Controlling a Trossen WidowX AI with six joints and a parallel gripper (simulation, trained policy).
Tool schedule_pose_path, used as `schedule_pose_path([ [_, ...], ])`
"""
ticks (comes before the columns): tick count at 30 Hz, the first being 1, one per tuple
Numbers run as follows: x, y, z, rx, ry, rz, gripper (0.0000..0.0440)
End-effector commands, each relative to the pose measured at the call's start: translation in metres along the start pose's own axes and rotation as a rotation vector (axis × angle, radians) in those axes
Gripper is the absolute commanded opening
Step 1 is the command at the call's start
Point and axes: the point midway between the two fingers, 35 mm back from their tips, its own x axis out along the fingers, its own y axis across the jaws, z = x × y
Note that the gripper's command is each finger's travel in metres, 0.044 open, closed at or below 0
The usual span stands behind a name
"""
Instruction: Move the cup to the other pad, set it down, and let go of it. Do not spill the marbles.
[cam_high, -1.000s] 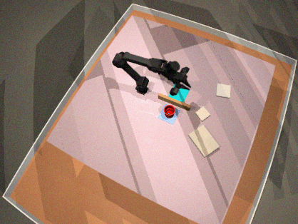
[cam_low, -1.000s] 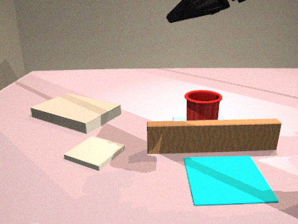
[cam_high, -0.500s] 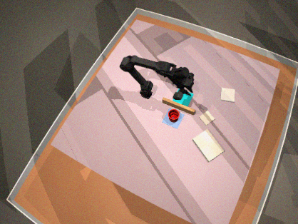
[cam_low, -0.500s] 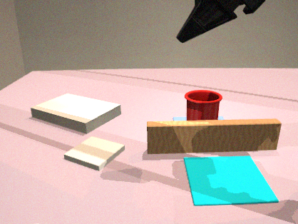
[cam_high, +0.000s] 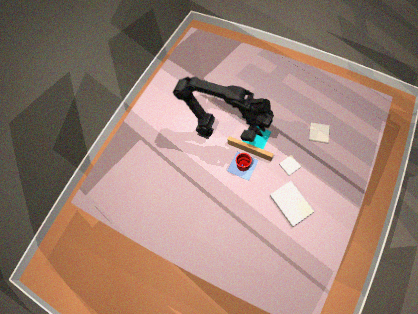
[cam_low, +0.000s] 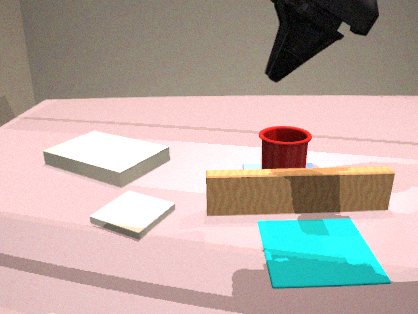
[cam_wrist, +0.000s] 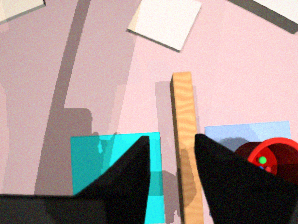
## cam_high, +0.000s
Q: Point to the cream flat block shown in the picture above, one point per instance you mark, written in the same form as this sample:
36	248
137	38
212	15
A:
291	203

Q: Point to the white flat rectangular slab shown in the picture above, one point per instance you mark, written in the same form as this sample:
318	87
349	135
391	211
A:
290	165

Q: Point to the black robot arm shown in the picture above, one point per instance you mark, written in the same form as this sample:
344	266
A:
234	95

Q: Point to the tan wooden bar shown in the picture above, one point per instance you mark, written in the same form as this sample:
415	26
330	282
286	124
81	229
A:
250	148

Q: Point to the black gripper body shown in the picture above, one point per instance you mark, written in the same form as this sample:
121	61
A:
251	133

